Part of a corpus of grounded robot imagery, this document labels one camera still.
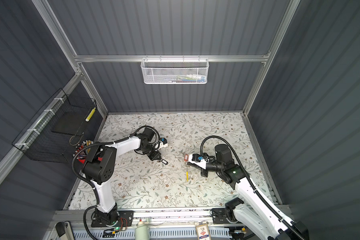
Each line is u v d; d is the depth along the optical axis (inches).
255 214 22.1
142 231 25.4
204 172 25.3
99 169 20.2
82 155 32.4
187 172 34.9
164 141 34.8
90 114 32.0
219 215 29.0
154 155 33.2
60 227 26.9
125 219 28.4
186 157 37.8
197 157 23.5
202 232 27.3
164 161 36.9
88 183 20.5
